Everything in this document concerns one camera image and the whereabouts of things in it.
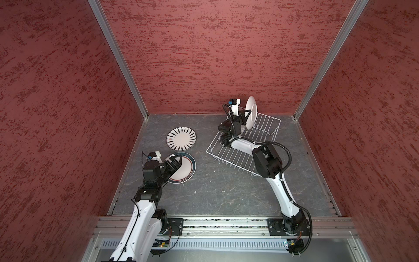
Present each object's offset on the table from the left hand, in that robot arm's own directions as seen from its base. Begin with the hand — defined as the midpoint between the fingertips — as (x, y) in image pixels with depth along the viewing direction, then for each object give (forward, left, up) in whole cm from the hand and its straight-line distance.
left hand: (179, 162), depth 82 cm
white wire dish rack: (+28, -49, -5) cm, 57 cm away
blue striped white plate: (+25, +4, -12) cm, 28 cm away
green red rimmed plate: (0, -2, -10) cm, 10 cm away
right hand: (+24, -38, +13) cm, 47 cm away
